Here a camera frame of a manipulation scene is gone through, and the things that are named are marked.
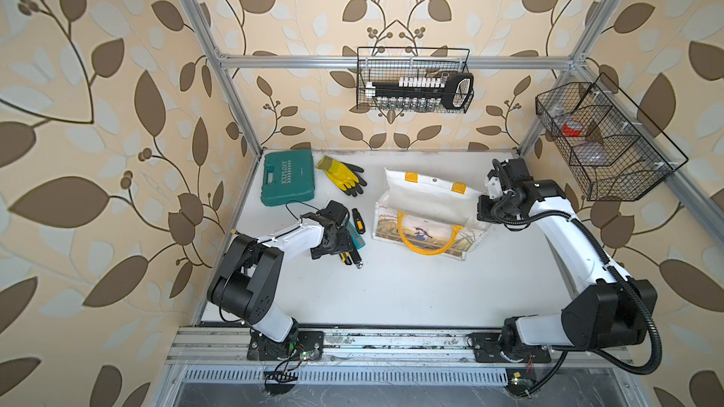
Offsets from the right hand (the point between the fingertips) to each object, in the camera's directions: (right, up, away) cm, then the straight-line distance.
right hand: (480, 214), depth 82 cm
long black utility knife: (-37, -15, +9) cm, 41 cm away
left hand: (-44, -11, +9) cm, 47 cm away
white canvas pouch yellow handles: (-13, -2, +15) cm, 19 cm away
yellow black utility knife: (-41, -15, +7) cm, 44 cm away
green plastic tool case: (-64, +12, +23) cm, 69 cm away
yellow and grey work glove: (-43, +12, +29) cm, 53 cm away
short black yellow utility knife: (-37, -5, +16) cm, 40 cm away
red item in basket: (+26, +25, -1) cm, 36 cm away
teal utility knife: (-37, -10, +12) cm, 40 cm away
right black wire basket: (+31, +17, -10) cm, 37 cm away
